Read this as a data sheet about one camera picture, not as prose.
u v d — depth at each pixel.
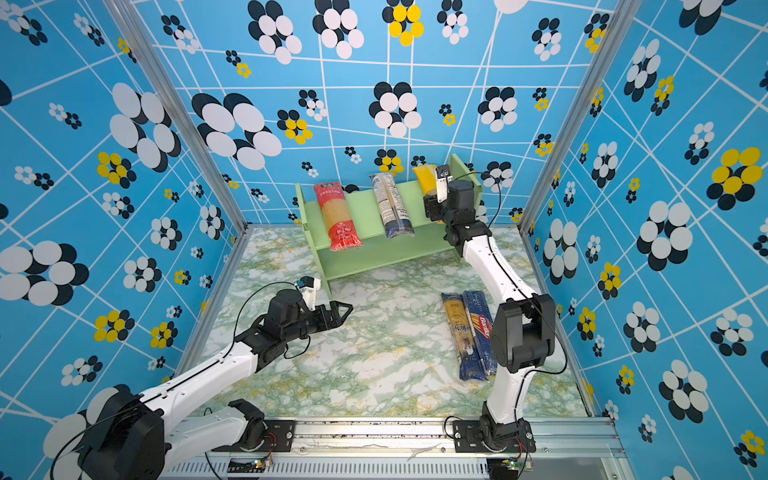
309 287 0.75
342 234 0.75
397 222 0.81
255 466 0.70
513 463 0.71
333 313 0.72
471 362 0.83
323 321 0.72
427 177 0.94
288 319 0.64
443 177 0.74
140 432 0.40
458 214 0.66
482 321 0.89
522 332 0.48
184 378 0.48
